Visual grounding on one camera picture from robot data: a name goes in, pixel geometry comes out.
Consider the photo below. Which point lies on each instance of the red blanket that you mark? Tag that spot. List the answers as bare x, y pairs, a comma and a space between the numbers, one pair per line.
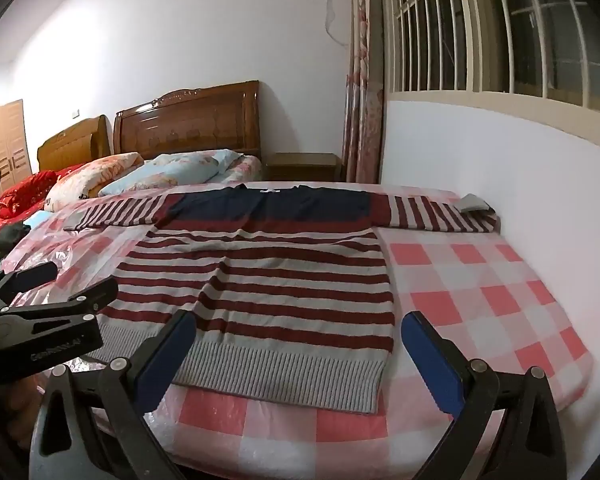
27, 197

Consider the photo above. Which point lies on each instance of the orange floral pillow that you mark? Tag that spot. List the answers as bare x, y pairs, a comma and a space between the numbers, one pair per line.
87, 181

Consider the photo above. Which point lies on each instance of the floral bed sheet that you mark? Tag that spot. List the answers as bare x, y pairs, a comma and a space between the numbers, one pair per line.
237, 168

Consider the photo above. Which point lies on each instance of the light blue floral pillow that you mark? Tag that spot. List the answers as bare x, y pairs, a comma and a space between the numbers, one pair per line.
169, 170

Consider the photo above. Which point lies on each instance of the wooden nightstand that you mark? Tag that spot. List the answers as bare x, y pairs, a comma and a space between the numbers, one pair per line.
314, 167

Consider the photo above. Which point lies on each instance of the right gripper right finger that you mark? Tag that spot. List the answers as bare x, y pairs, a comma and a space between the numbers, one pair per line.
529, 442

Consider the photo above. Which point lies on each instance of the pink floral curtain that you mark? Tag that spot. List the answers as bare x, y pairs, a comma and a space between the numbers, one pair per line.
365, 99

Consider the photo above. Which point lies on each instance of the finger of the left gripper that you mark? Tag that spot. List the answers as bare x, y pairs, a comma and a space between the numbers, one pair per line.
88, 302
14, 283

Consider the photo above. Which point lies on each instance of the small wooden headboard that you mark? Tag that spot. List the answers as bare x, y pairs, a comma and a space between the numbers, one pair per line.
83, 142

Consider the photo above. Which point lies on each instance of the barred window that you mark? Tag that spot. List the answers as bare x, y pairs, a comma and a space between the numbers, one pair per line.
538, 60

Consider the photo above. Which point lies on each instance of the red grey striped sweater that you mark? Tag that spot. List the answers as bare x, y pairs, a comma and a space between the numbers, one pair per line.
289, 288

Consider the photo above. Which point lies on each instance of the large wooden headboard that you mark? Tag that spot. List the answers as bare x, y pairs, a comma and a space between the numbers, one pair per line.
190, 120

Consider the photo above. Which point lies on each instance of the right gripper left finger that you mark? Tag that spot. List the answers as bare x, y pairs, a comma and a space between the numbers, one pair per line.
91, 424

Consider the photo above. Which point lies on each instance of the pink checked bed cover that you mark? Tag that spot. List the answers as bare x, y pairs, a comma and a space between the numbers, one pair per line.
472, 287

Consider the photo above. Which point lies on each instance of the dark cloth on bed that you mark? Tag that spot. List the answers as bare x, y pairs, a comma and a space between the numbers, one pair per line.
11, 235

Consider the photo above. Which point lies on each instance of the wooden wardrobe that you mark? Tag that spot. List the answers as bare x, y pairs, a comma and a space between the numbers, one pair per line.
15, 163

